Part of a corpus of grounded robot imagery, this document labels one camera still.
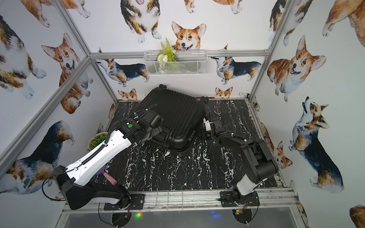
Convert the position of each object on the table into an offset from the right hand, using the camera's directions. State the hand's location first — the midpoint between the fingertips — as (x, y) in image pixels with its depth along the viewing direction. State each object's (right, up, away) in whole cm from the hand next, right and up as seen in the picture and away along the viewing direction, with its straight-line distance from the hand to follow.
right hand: (199, 132), depth 93 cm
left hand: (-24, +4, -17) cm, 29 cm away
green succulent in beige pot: (-61, -3, -9) cm, 62 cm away
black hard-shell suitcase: (-10, +10, -8) cm, 16 cm away
